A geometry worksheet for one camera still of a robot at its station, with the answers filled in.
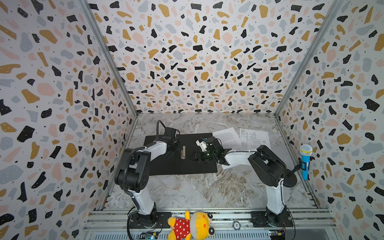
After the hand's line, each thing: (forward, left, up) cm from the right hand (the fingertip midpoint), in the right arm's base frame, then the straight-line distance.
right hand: (188, 157), depth 88 cm
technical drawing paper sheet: (+19, -43, -9) cm, 48 cm away
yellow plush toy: (-33, -6, +1) cm, 34 cm away
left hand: (+10, +6, -3) cm, 12 cm away
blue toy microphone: (-4, -59, +15) cm, 61 cm away
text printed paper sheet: (+20, -27, -9) cm, 35 cm away
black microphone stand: (-10, -60, -8) cm, 62 cm away
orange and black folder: (-1, +6, -5) cm, 8 cm away
